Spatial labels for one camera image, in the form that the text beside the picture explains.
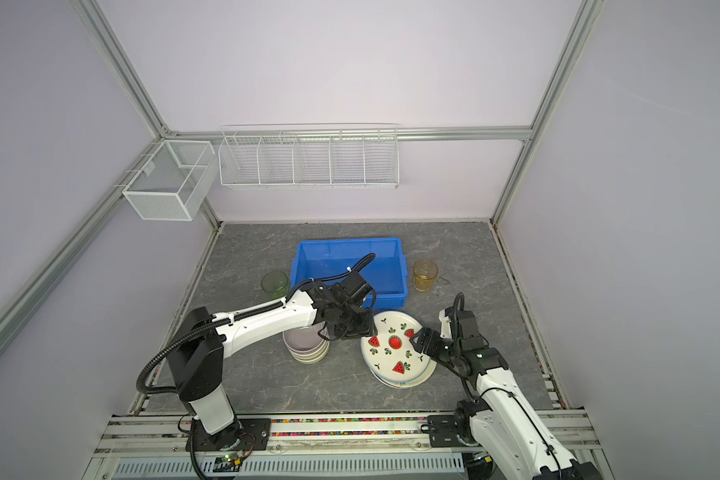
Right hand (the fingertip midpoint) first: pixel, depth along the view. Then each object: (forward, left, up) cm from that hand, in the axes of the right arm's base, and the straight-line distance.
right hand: (421, 345), depth 83 cm
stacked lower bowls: (-4, +30, +4) cm, 30 cm away
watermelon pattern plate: (-2, +9, -1) cm, 9 cm away
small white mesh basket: (+48, +80, +22) cm, 96 cm away
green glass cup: (+22, +46, -2) cm, 51 cm away
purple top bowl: (0, +32, +4) cm, 32 cm away
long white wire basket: (+55, +35, +26) cm, 70 cm away
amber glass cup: (+27, -4, -3) cm, 27 cm away
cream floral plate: (-10, +6, -2) cm, 12 cm away
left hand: (0, +14, +5) cm, 14 cm away
